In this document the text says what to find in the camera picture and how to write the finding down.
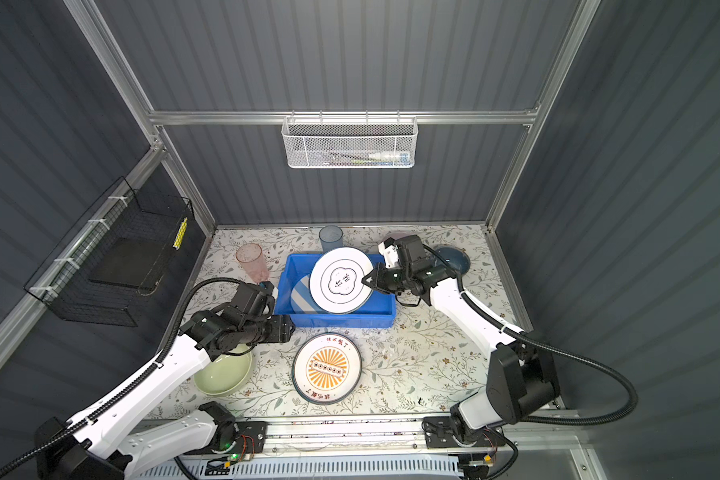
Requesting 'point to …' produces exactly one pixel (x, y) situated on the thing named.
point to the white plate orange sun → (326, 368)
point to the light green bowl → (226, 374)
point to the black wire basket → (125, 211)
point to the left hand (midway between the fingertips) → (285, 327)
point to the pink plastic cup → (253, 262)
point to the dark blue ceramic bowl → (456, 256)
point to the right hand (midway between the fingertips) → (365, 282)
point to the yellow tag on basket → (180, 234)
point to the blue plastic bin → (379, 312)
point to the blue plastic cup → (331, 237)
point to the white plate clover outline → (336, 280)
